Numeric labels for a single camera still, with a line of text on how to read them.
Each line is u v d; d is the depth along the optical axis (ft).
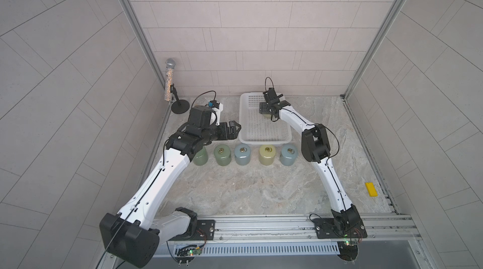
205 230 2.31
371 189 2.65
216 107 2.12
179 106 3.51
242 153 2.77
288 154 2.77
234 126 2.11
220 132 2.08
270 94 2.85
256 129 3.32
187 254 2.13
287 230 2.37
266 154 2.78
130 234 1.15
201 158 2.80
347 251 2.24
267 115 3.45
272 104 2.78
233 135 2.07
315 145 2.15
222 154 2.73
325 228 2.32
